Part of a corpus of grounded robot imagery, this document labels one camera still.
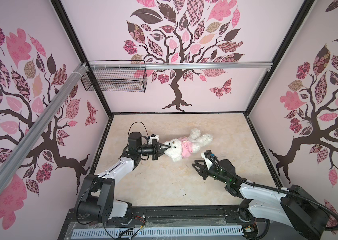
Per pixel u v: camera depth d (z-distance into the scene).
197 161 0.80
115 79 1.22
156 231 0.70
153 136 0.81
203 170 0.71
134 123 0.71
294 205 0.43
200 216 0.76
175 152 0.73
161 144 0.76
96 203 0.42
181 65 0.94
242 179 0.59
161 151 0.74
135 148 0.67
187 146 0.76
